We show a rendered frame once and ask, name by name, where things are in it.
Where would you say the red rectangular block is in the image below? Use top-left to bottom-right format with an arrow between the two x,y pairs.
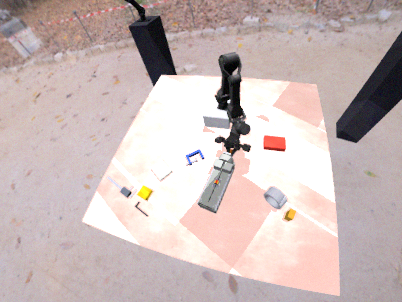
263,135 -> 286,152

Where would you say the yellow block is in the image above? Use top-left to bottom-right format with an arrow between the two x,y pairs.
137,185 -> 153,200

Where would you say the small orange block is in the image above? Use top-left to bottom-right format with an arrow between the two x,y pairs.
284,209 -> 296,221

